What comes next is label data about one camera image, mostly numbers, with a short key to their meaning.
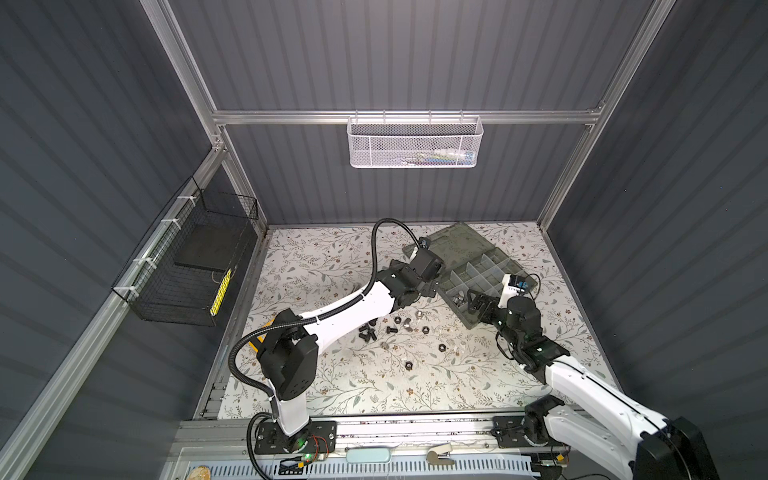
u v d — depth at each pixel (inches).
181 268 28.4
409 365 33.3
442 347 34.9
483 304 29.5
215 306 26.1
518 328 24.8
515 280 28.4
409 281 24.7
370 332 35.9
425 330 35.9
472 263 40.4
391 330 35.9
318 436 28.6
